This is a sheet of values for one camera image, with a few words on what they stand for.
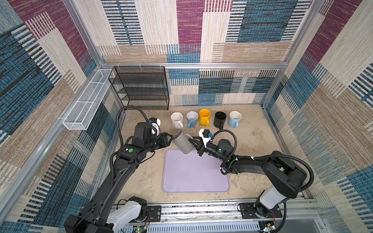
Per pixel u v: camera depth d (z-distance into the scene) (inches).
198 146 28.9
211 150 28.1
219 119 40.2
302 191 18.6
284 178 17.8
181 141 30.6
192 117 41.4
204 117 40.3
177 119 40.4
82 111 36.4
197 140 30.1
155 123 26.4
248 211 28.7
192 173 32.9
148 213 28.7
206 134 26.5
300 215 29.3
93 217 14.9
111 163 18.1
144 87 43.4
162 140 25.1
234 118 40.0
